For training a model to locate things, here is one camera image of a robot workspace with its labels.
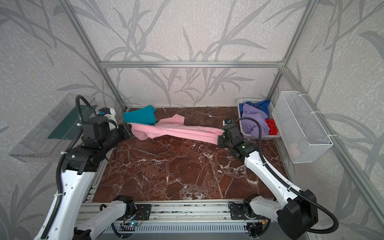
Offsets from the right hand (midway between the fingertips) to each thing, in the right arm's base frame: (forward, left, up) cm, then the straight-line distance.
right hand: (222, 132), depth 82 cm
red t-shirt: (+8, -34, -9) cm, 36 cm away
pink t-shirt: (+1, +26, +4) cm, 27 cm away
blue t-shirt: (+33, -35, -12) cm, 50 cm away
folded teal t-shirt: (+30, +56, -20) cm, 66 cm away
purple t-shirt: (+8, -19, -6) cm, 22 cm away
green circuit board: (-40, +44, -18) cm, 62 cm away
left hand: (-5, +42, +17) cm, 45 cm away
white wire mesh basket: (-14, -31, +16) cm, 37 cm away
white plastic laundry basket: (+24, -40, -14) cm, 49 cm away
